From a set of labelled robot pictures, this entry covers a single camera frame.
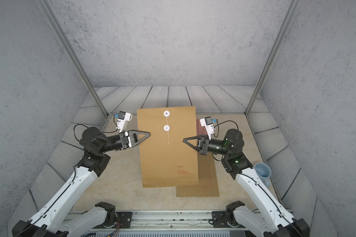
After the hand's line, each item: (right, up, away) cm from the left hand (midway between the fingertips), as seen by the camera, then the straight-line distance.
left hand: (149, 139), depth 58 cm
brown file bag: (+27, -29, +27) cm, 48 cm away
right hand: (+14, -2, +2) cm, 14 cm away
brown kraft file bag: (+6, -9, +3) cm, 11 cm away
